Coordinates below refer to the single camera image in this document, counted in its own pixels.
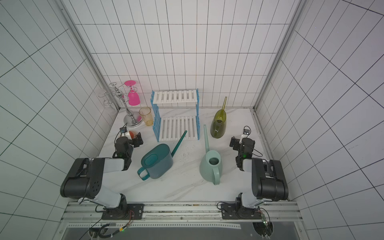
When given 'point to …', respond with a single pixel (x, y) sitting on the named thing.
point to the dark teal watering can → (157, 161)
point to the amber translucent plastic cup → (145, 113)
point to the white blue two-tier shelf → (176, 111)
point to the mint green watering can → (211, 165)
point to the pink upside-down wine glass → (133, 98)
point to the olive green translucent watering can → (218, 125)
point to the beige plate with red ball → (133, 134)
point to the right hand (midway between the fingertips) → (237, 135)
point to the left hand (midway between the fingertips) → (133, 136)
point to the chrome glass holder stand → (131, 118)
